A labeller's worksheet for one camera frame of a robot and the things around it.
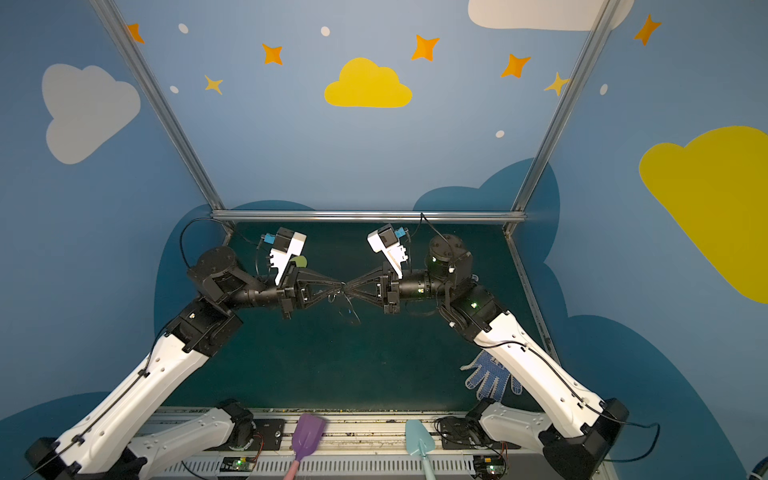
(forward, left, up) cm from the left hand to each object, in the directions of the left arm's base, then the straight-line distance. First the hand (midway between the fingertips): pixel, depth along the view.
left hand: (338, 289), depth 53 cm
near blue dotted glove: (0, -40, -42) cm, 58 cm away
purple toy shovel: (-17, +11, -41) cm, 46 cm away
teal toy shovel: (-18, -17, -40) cm, 47 cm away
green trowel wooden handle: (+41, +24, -43) cm, 64 cm away
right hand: (+1, -2, -1) cm, 2 cm away
